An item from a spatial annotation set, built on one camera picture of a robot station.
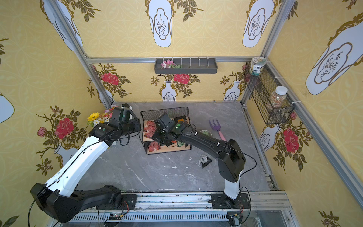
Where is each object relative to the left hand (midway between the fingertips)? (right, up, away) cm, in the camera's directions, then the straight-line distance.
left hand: (134, 122), depth 77 cm
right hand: (+11, -7, +3) cm, 13 cm away
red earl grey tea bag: (+7, -7, +4) cm, 11 cm away
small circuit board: (-8, -49, -4) cm, 49 cm away
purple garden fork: (+52, -5, +26) cm, 58 cm away
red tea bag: (+7, -2, +6) cm, 10 cm away
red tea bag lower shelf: (+7, -16, +16) cm, 24 cm away
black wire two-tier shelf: (+23, +4, +13) cm, 27 cm away
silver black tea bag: (+40, -24, +10) cm, 48 cm away
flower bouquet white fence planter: (-26, +2, +8) cm, 28 cm away
